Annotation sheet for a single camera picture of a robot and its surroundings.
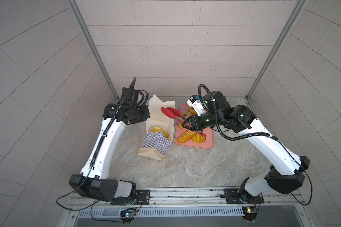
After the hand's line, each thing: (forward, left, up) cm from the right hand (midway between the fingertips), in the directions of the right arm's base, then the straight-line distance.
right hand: (185, 125), depth 62 cm
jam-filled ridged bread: (+8, +14, -15) cm, 22 cm away
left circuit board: (-28, +29, -29) cm, 49 cm away
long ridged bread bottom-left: (+10, -2, -28) cm, 30 cm away
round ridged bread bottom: (+8, -9, -28) cm, 31 cm away
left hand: (+12, +16, -4) cm, 21 cm away
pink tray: (+6, -16, -33) cm, 37 cm away
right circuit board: (-31, -29, -34) cm, 55 cm away
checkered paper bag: (0, +16, -18) cm, 24 cm away
